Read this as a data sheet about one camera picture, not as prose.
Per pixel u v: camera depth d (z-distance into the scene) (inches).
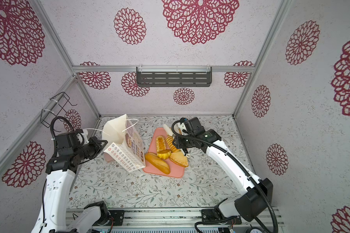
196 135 21.9
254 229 27.0
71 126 37.5
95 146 24.7
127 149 28.0
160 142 39.1
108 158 27.5
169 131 30.0
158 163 34.5
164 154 35.4
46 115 28.5
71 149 20.7
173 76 36.5
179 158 36.1
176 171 35.4
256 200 15.4
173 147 38.3
